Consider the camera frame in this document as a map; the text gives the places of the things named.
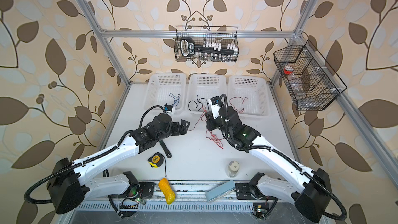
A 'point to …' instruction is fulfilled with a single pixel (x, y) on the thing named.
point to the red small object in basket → (288, 70)
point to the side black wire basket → (311, 82)
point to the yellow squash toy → (167, 191)
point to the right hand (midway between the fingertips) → (206, 114)
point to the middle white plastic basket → (200, 87)
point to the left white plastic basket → (166, 88)
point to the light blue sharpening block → (220, 191)
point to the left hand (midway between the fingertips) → (185, 123)
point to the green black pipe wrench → (167, 152)
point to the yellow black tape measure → (157, 160)
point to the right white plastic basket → (250, 95)
